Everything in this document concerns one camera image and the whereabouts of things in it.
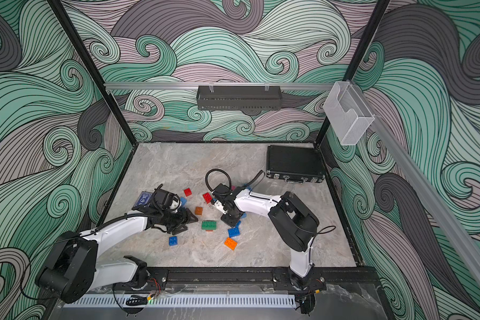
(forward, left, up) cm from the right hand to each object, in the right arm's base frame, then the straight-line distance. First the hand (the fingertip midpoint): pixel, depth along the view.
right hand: (230, 219), depth 89 cm
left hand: (-3, +16, +5) cm, 16 cm away
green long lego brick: (-4, +9, +3) cm, 11 cm away
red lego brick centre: (+11, +12, +2) cm, 16 cm away
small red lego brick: (+14, +22, +1) cm, 26 cm away
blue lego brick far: (+2, -8, +25) cm, 26 cm away
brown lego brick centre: (+4, +15, +1) cm, 16 cm away
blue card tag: (+10, +43, +2) cm, 44 cm away
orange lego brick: (-11, 0, +1) cm, 11 cm away
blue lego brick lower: (-6, -2, +2) cm, 7 cm away
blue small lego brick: (-10, +24, +2) cm, 26 cm away
